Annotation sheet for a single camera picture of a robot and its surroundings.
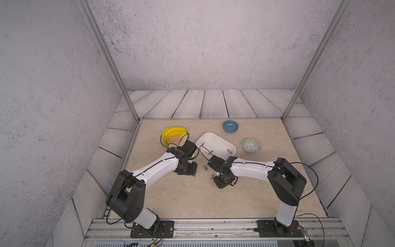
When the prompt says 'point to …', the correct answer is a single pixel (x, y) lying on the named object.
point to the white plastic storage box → (209, 144)
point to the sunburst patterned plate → (174, 140)
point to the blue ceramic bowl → (230, 126)
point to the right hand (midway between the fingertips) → (221, 184)
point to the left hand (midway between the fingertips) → (194, 173)
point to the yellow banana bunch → (171, 131)
